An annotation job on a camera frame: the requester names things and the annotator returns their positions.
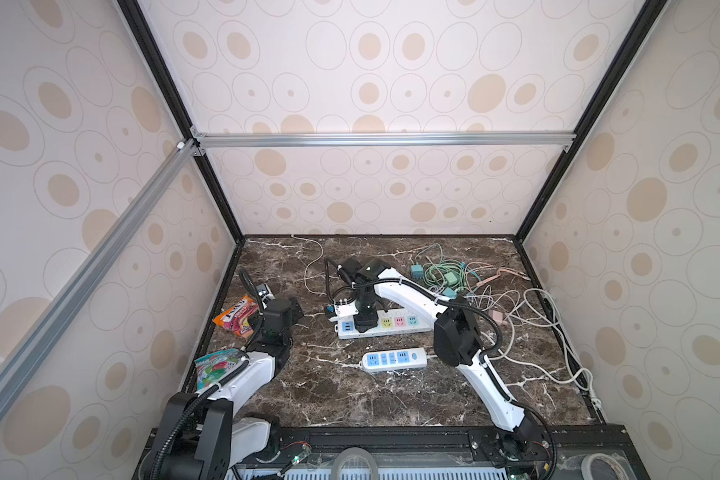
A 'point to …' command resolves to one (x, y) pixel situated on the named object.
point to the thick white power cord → (567, 382)
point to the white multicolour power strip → (389, 322)
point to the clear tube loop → (344, 453)
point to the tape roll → (589, 461)
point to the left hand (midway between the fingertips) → (284, 296)
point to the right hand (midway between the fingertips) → (360, 314)
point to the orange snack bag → (236, 317)
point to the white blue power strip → (394, 359)
